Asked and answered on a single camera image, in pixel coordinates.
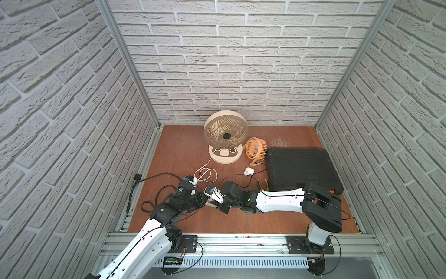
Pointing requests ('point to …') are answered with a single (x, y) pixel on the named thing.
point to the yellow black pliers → (266, 184)
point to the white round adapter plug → (249, 171)
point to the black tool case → (292, 168)
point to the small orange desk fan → (255, 148)
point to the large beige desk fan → (225, 131)
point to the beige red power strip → (211, 202)
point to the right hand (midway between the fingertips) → (215, 198)
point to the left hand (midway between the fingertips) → (207, 193)
